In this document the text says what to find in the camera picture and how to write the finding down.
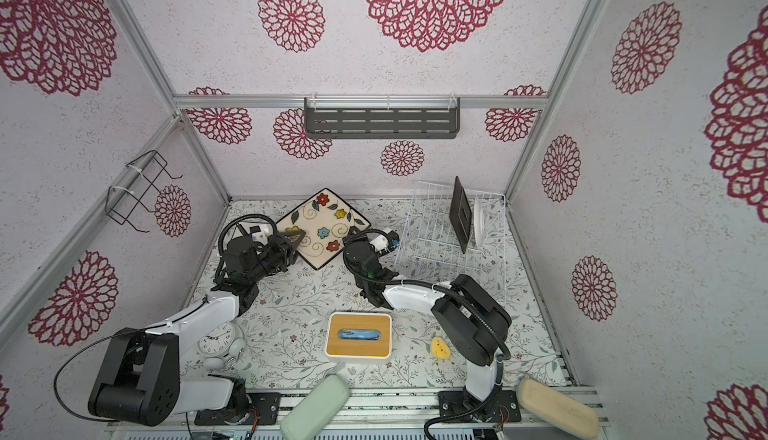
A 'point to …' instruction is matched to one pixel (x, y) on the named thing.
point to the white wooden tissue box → (358, 336)
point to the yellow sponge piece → (440, 348)
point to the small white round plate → (479, 220)
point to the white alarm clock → (222, 344)
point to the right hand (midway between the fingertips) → (345, 222)
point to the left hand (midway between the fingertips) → (307, 238)
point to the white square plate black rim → (260, 230)
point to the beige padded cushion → (562, 408)
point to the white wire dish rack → (429, 250)
